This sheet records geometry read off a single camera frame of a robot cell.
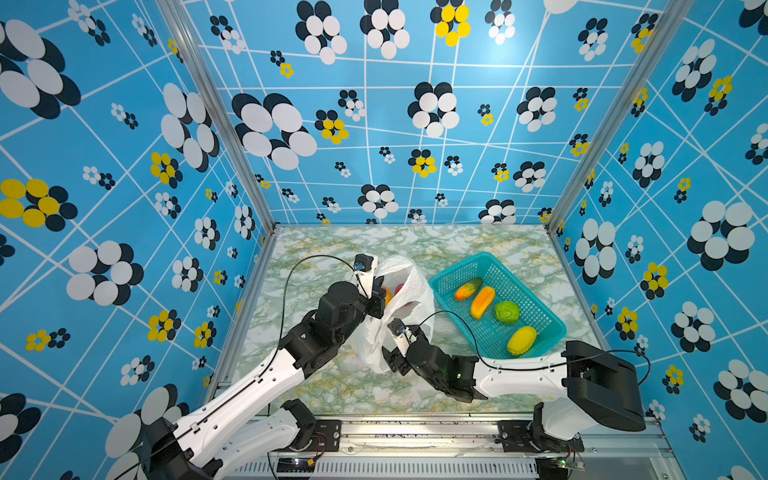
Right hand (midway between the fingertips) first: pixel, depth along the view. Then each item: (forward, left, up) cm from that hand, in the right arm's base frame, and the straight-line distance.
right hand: (394, 336), depth 80 cm
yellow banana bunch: (+2, -37, -8) cm, 38 cm away
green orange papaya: (+19, -24, -6) cm, 31 cm away
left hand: (+7, +2, +18) cm, 19 cm away
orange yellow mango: (+15, -28, -6) cm, 32 cm away
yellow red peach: (-1, +1, +22) cm, 22 cm away
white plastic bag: (+3, -4, +13) cm, 14 cm away
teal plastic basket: (+6, -31, -11) cm, 33 cm away
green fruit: (+10, -34, -5) cm, 36 cm away
